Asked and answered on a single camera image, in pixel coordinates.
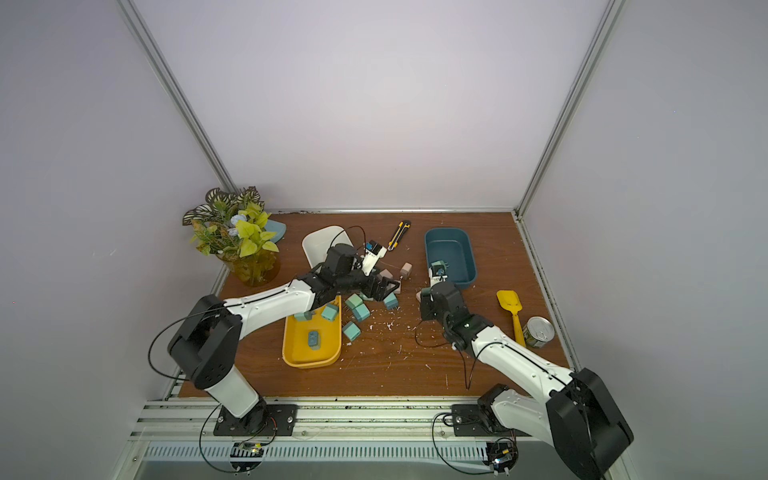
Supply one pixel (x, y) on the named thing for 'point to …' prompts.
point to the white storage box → (317, 244)
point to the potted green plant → (234, 228)
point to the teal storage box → (454, 246)
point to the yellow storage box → (295, 341)
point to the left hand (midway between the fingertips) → (392, 277)
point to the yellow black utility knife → (403, 227)
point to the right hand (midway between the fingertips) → (430, 288)
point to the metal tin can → (538, 331)
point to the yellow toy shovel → (509, 299)
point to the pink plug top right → (406, 269)
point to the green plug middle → (353, 301)
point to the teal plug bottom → (351, 331)
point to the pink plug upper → (386, 273)
